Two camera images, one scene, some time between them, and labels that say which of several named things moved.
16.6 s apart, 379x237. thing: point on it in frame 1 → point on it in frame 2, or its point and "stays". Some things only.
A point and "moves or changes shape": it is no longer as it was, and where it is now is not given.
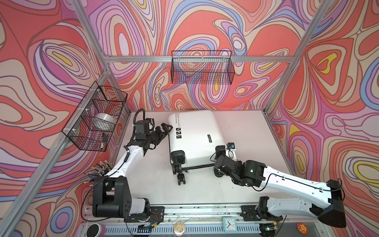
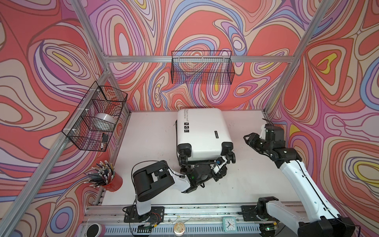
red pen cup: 102,168 stays
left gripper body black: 154,137 → 217,177
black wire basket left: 93,123 stays
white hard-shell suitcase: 196,140 moves or changes shape
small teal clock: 229,224 stays
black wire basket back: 202,67 stays
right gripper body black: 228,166 → 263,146
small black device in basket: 105,138 stays
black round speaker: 94,230 stays
